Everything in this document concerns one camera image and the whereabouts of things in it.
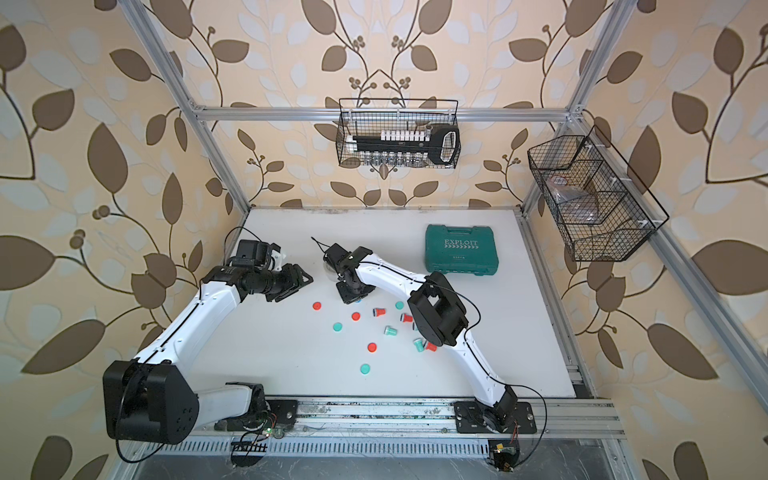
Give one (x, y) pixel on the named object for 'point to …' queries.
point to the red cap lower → (371, 347)
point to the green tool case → (461, 249)
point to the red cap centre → (356, 316)
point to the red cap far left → (317, 306)
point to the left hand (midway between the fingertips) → (301, 278)
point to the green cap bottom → (365, 368)
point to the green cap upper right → (399, 305)
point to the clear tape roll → (331, 272)
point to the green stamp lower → (419, 345)
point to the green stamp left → (390, 331)
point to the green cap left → (337, 326)
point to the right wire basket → (593, 228)
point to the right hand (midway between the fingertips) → (355, 295)
